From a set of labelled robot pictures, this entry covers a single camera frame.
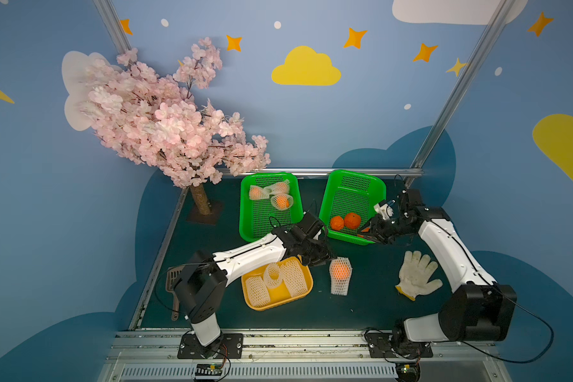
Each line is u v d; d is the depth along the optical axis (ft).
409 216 1.98
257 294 2.63
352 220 3.26
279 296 2.78
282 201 3.42
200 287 1.46
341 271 2.63
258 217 3.53
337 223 3.26
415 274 2.97
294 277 2.75
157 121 1.80
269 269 2.70
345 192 3.65
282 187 3.60
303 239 2.13
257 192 3.56
